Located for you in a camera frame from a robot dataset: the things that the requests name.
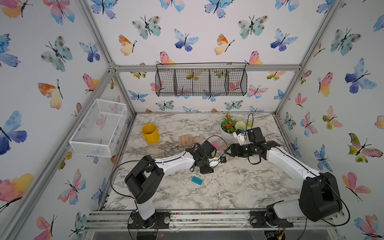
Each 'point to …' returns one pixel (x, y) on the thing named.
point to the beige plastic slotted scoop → (187, 140)
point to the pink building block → (215, 144)
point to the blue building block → (223, 159)
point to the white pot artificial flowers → (229, 125)
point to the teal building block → (196, 180)
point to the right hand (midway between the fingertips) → (230, 150)
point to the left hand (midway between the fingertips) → (212, 162)
